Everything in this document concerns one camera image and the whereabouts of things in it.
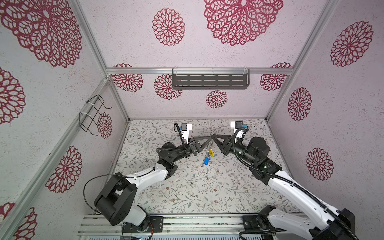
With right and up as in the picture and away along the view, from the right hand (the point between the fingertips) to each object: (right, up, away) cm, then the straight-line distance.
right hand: (212, 135), depth 64 cm
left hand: (0, -2, +2) cm, 3 cm away
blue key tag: (-2, -13, +7) cm, 15 cm away
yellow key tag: (0, -8, +4) cm, 9 cm away
